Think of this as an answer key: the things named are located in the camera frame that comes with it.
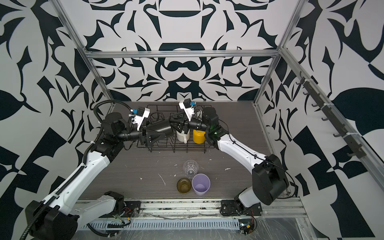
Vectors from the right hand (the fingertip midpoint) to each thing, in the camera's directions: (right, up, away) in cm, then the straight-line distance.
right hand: (171, 119), depth 68 cm
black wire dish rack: (+9, -14, +29) cm, 33 cm away
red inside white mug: (+4, -11, +22) cm, 25 cm away
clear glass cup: (+8, -28, +19) cm, 35 cm away
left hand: (-2, -3, -4) cm, 6 cm away
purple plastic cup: (+14, -33, +11) cm, 38 cm away
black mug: (-5, -2, -5) cm, 7 cm away
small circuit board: (+35, -50, +3) cm, 61 cm away
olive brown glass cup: (+5, -36, +13) cm, 38 cm away
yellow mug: (+13, -11, +22) cm, 28 cm away
